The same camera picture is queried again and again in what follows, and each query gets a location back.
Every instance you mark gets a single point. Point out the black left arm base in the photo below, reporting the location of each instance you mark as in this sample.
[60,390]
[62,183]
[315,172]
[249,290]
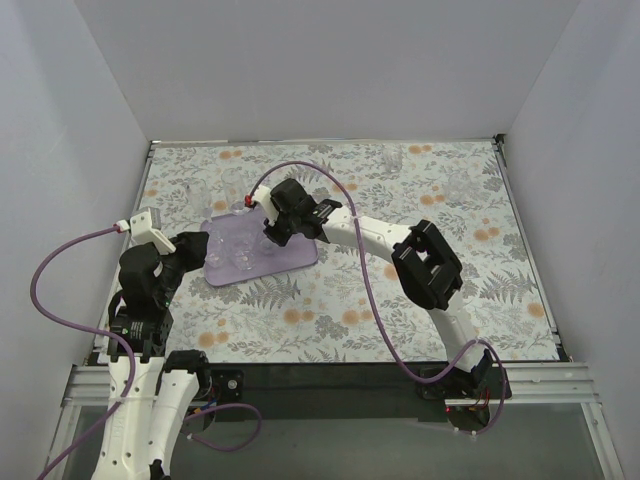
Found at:
[224,386]

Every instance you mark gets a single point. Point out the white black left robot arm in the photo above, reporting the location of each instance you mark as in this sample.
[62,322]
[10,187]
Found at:
[150,389]

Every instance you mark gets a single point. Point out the clear stemmed wine glass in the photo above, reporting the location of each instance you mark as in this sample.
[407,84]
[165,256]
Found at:
[200,199]

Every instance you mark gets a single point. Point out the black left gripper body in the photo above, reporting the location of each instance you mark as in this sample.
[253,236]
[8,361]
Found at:
[195,245]

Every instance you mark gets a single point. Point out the tall clear flute glass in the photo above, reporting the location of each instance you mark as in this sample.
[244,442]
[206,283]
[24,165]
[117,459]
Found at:
[235,191]

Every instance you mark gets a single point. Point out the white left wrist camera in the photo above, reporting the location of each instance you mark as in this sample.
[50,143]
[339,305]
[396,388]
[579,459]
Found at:
[145,227]

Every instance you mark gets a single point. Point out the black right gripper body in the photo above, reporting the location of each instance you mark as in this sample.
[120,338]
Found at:
[278,228]

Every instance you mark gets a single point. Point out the aluminium table frame rail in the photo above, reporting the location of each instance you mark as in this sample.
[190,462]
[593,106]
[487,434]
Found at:
[69,415]

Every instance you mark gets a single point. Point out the purple rectangular tray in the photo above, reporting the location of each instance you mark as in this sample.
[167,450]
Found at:
[300,252]

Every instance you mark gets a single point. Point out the clear faceted tumbler glass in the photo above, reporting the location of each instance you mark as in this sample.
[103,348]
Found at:
[242,254]

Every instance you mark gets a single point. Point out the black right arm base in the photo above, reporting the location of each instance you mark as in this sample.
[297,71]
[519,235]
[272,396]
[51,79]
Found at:
[459,385]

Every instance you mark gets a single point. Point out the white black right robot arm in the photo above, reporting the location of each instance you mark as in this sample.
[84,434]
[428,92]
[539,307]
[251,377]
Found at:
[428,270]

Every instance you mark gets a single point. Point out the clear back tumbler glass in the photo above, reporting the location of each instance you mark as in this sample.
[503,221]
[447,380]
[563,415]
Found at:
[392,156]

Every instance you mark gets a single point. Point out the tall clear drinking glass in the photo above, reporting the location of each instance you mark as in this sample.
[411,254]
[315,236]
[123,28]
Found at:
[264,246]

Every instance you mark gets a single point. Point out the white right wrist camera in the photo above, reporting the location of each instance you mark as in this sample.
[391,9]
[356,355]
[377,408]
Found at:
[262,198]

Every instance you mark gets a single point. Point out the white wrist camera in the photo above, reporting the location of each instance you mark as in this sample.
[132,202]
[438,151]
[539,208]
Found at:
[262,198]
[145,227]

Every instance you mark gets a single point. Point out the small clear shot glass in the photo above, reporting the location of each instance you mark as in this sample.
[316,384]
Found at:
[216,253]

